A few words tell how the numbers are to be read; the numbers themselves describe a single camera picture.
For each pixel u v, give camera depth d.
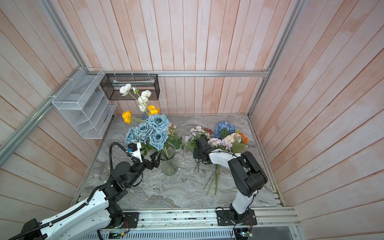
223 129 1.01
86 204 0.49
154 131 0.61
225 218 0.73
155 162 0.65
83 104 0.72
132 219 0.73
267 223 0.73
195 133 0.98
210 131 1.03
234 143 0.94
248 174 0.48
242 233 0.71
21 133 0.55
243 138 0.98
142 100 0.72
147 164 0.65
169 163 0.88
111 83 0.88
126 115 0.74
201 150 0.75
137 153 0.62
